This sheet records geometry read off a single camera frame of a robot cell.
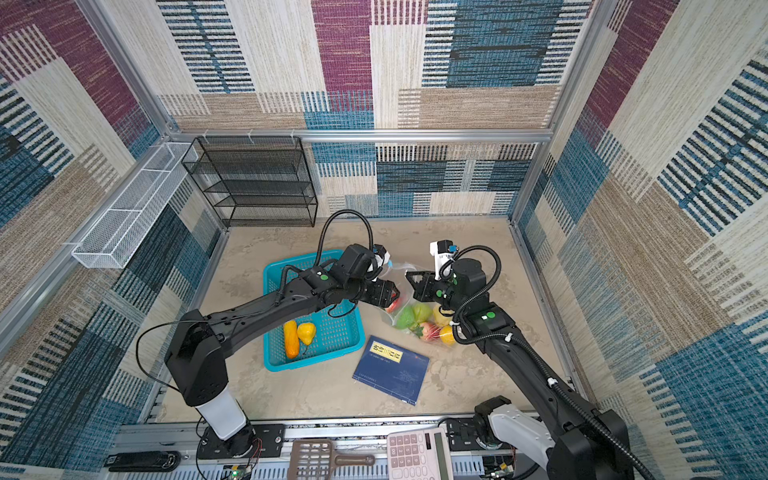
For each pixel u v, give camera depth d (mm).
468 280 569
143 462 685
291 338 861
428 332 870
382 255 774
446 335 869
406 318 851
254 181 1105
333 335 916
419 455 700
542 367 464
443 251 681
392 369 831
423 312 893
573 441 384
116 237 714
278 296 533
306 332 871
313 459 718
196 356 442
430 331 871
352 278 634
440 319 883
